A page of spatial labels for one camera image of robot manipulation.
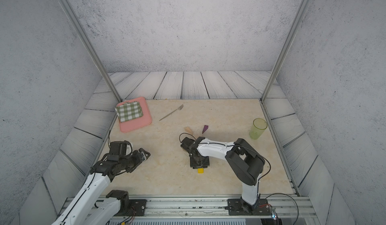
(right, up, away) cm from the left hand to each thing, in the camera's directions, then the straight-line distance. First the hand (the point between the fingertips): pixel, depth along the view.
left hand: (148, 157), depth 81 cm
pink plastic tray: (-20, +15, +29) cm, 38 cm away
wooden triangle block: (+20, +11, +21) cm, 31 cm away
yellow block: (+28, -8, +4) cm, 29 cm away
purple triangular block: (+31, +13, +21) cm, 40 cm away
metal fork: (+13, +27, +35) cm, 46 cm away
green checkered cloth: (-25, +24, +32) cm, 47 cm away
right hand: (+27, -7, +6) cm, 29 cm away
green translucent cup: (+63, +16, +9) cm, 65 cm away
